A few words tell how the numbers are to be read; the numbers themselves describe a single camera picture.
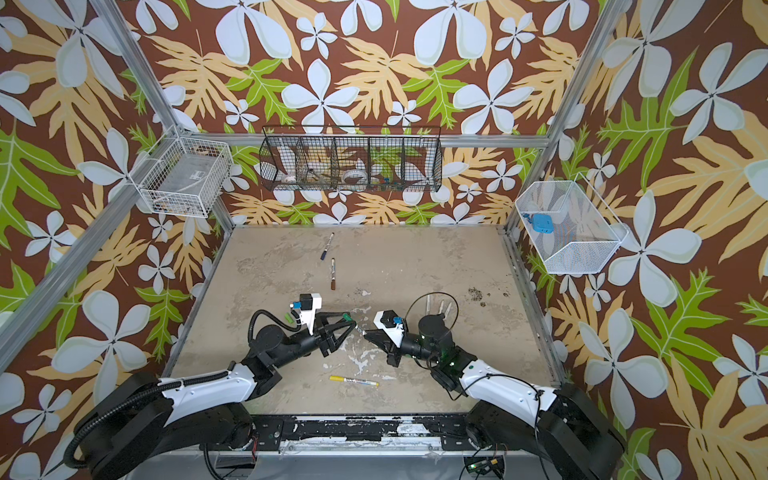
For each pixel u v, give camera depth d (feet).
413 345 2.21
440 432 2.46
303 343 2.21
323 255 3.65
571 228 2.73
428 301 3.23
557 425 1.36
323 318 2.35
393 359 2.26
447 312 3.14
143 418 1.38
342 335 2.31
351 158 3.20
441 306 3.20
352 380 2.69
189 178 2.82
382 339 2.28
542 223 2.81
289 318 2.15
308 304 2.17
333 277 3.42
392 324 2.10
